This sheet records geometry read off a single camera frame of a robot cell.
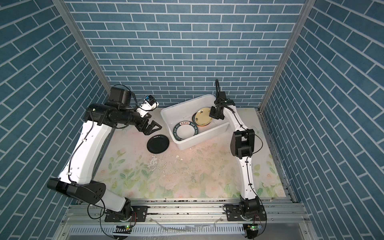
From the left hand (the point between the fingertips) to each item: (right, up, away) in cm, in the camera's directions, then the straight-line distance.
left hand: (155, 120), depth 69 cm
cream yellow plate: (+23, +3, +42) cm, 48 cm away
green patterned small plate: (+17, +2, +42) cm, 45 cm away
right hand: (+29, +5, +34) cm, 45 cm away
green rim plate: (+10, -6, +36) cm, 38 cm away
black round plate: (-7, -15, +29) cm, 34 cm away
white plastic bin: (+8, +7, +39) cm, 40 cm away
